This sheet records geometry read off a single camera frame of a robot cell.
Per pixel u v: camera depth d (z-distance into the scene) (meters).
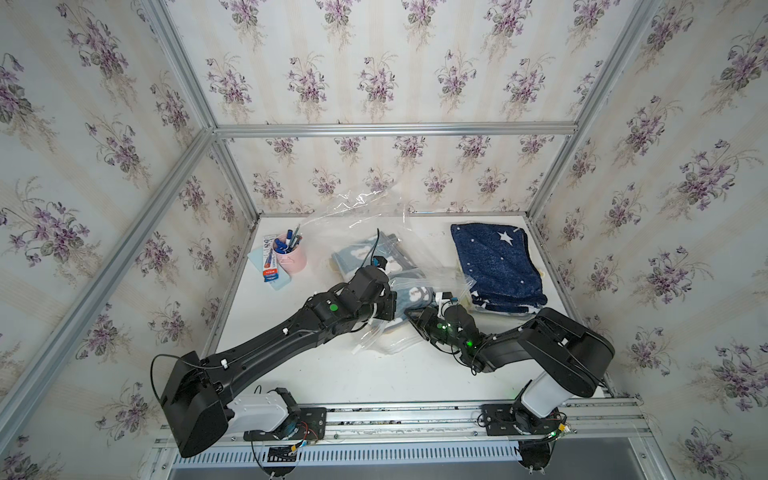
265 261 1.01
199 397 0.38
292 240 0.98
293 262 0.97
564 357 0.46
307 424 0.72
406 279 0.97
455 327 0.68
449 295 0.85
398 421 0.75
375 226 1.09
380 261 0.68
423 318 0.79
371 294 0.57
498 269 0.91
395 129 0.95
